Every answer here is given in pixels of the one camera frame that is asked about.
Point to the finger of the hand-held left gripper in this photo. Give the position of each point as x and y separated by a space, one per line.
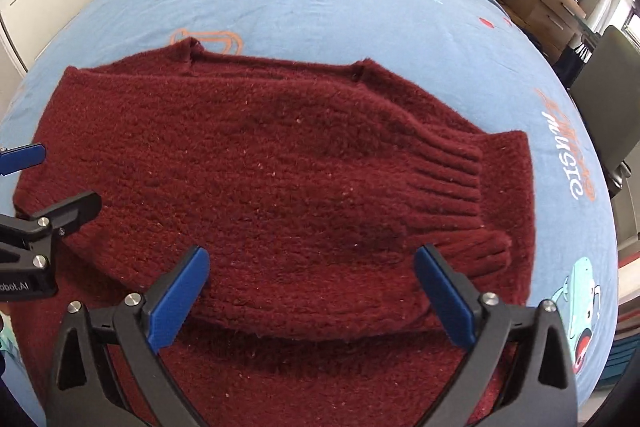
22 158
70 209

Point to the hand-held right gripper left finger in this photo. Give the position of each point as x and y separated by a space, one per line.
182 299

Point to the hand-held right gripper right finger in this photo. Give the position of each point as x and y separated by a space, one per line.
445 299

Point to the dark red knitted sweater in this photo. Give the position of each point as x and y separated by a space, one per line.
280 177

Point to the grey chair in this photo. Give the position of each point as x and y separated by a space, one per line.
607 82

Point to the wooden drawer cabinet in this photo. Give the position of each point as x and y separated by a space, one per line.
537 2

